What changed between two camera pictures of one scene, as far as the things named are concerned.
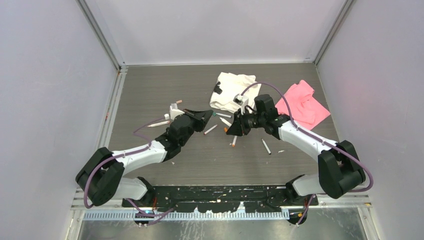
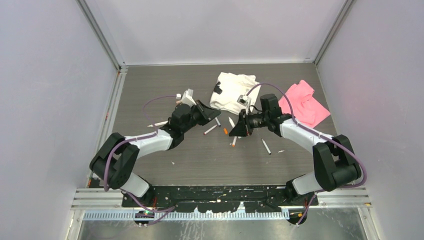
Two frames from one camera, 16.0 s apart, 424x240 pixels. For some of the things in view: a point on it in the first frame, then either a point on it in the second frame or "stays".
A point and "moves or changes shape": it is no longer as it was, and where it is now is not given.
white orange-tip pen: (233, 143) stays
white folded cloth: (232, 85) stays
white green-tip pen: (223, 120) moves or changes shape
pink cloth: (307, 111) stays
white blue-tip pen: (225, 115) to (217, 121)
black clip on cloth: (217, 89) stays
